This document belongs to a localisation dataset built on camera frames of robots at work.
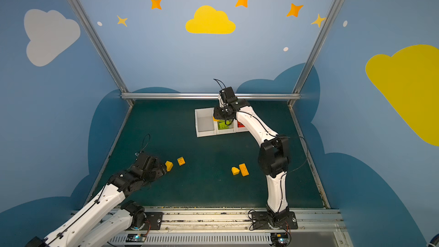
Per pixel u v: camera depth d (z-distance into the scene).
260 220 0.74
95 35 0.86
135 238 0.71
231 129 1.04
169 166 0.88
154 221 0.75
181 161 0.93
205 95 1.32
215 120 0.84
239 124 0.67
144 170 0.61
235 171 0.88
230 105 0.67
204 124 1.06
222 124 1.03
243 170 0.90
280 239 0.71
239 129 1.02
